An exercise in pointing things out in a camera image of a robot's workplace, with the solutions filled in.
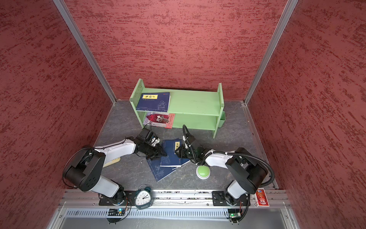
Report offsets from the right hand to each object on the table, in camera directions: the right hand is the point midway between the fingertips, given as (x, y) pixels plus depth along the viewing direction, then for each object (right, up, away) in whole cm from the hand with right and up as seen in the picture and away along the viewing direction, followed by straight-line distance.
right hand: (177, 155), depth 88 cm
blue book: (-14, +33, -6) cm, 36 cm away
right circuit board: (+30, -25, -17) cm, 43 cm away
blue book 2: (-10, -9, -5) cm, 14 cm away
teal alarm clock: (-17, -17, -17) cm, 29 cm away
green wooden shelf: (+10, +29, -9) cm, 32 cm away
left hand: (-8, -1, -2) cm, 9 cm away
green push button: (+16, -8, -5) cm, 18 cm away
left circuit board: (-31, -25, -15) cm, 43 cm away
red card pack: (+45, -19, -15) cm, 51 cm away
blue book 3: (-3, -2, -2) cm, 4 cm away
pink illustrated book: (-9, +22, +5) cm, 24 cm away
